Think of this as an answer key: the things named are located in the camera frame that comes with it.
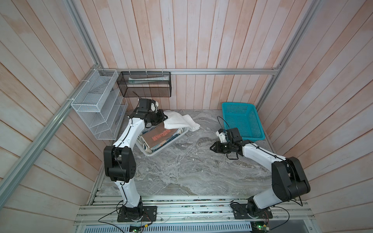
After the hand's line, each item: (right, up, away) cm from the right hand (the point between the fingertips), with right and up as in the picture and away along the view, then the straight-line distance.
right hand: (212, 147), depth 91 cm
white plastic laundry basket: (-30, 0, -2) cm, 30 cm away
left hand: (-28, +18, -2) cm, 33 cm away
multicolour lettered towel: (-22, +10, +10) cm, 26 cm away
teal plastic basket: (+32, +20, +25) cm, 45 cm away
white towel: (-24, +18, +6) cm, 30 cm away
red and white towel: (-36, +7, +7) cm, 37 cm away
